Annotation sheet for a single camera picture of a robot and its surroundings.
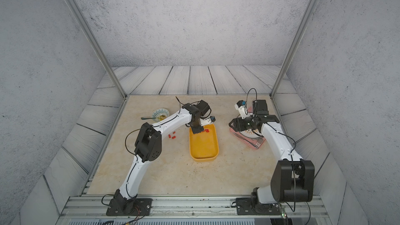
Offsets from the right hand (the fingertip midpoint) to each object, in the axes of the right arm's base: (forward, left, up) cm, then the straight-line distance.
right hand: (236, 122), depth 84 cm
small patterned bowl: (+18, +49, -13) cm, 54 cm away
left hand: (+4, +20, -12) cm, 24 cm away
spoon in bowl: (+13, +46, -14) cm, 50 cm away
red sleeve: (+5, +16, -16) cm, 23 cm away
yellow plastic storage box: (-6, +17, -15) cm, 24 cm away
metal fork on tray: (-4, -14, -17) cm, 22 cm away
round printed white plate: (+3, -11, -16) cm, 20 cm away
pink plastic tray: (-1, -11, -17) cm, 21 cm away
